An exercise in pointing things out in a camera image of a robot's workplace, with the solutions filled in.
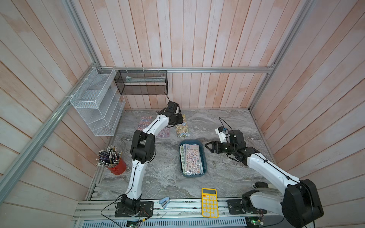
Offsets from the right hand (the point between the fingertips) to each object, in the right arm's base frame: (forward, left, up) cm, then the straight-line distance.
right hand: (209, 144), depth 84 cm
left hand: (+21, +17, -4) cm, 27 cm away
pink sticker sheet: (+15, +30, -12) cm, 36 cm away
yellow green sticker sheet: (+20, +17, -12) cm, 29 cm away
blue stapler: (-30, +25, -11) cm, 41 cm away
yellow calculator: (-30, +1, -12) cm, 32 cm away
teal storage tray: (+7, +5, -11) cm, 14 cm away
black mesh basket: (+43, +46, +15) cm, 65 cm away
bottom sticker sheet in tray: (-10, +9, -9) cm, 16 cm away
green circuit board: (-37, -21, -14) cm, 44 cm away
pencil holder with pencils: (-13, +54, +5) cm, 56 cm away
